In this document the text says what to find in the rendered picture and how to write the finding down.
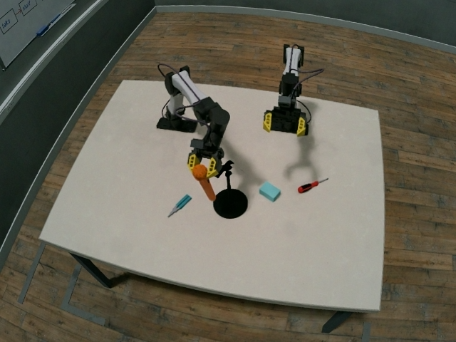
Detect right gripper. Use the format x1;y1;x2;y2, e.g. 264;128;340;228
187;134;224;179

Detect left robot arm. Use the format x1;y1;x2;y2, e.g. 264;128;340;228
271;44;304;134

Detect red and black screwdriver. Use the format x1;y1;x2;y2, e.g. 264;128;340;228
298;178;328;193

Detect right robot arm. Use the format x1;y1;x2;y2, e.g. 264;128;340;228
156;66;230;150

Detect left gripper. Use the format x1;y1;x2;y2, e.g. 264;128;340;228
263;106;307;137

